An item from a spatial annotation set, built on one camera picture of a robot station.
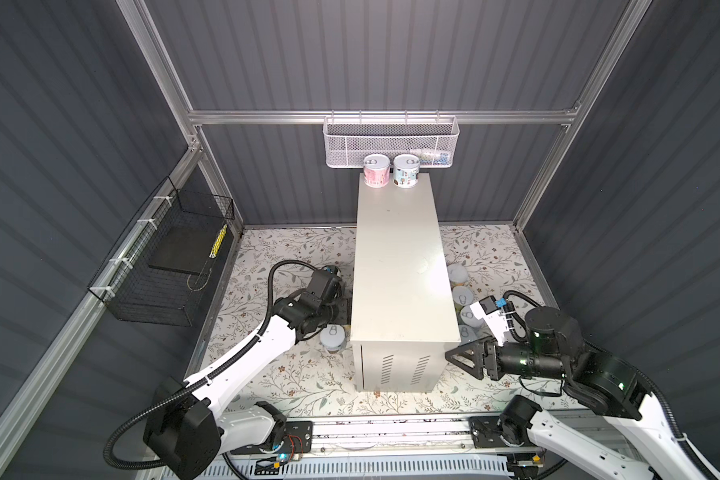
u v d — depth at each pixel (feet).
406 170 2.59
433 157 2.91
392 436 2.48
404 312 1.89
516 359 1.66
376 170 2.60
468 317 1.90
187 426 1.26
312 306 1.98
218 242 2.62
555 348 1.49
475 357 1.72
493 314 1.80
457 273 3.16
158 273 2.36
